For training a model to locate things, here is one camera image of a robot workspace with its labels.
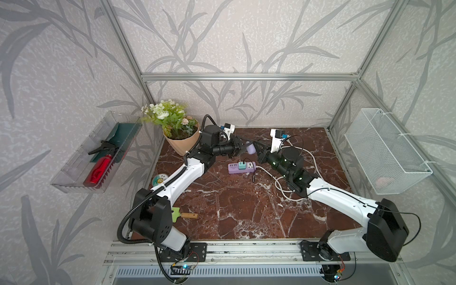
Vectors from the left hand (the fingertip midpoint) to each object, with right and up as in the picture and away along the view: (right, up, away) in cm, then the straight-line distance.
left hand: (253, 145), depth 73 cm
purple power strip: (-9, -13, +25) cm, 30 cm away
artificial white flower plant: (-40, +15, +14) cm, 45 cm away
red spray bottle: (-54, -8, -13) cm, 56 cm away
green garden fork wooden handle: (-36, -33, +12) cm, 51 cm away
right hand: (-1, 0, +2) cm, 2 cm away
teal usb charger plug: (-5, -11, +21) cm, 25 cm away
